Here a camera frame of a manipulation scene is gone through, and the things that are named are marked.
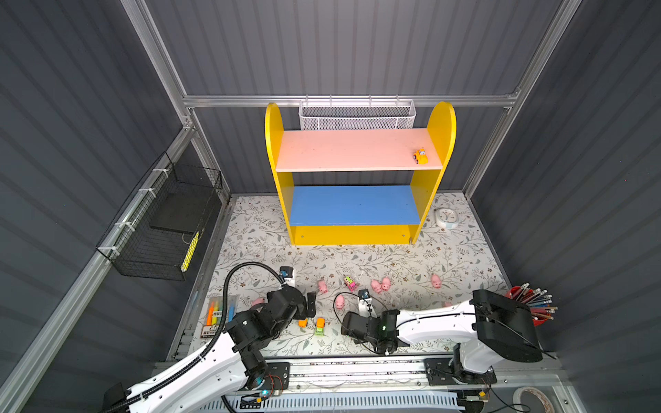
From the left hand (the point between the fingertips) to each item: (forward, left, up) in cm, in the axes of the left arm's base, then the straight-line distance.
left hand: (304, 294), depth 77 cm
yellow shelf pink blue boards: (+26, -19, +6) cm, 33 cm away
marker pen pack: (0, +31, -11) cm, 33 cm away
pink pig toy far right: (+7, -46, -10) cm, 48 cm away
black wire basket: (+12, +40, +16) cm, 45 cm away
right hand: (-8, -17, -13) cm, 22 cm away
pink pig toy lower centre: (+1, -11, -10) cm, 15 cm away
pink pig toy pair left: (+6, -25, -9) cm, 27 cm away
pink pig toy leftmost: (+7, -5, -9) cm, 13 cm away
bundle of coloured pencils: (-7, -68, +3) cm, 69 cm away
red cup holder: (-4, -62, +3) cm, 62 cm away
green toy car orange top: (-6, -5, -9) cm, 12 cm away
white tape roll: (-27, -59, -10) cm, 66 cm away
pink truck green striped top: (+7, -16, -10) cm, 20 cm away
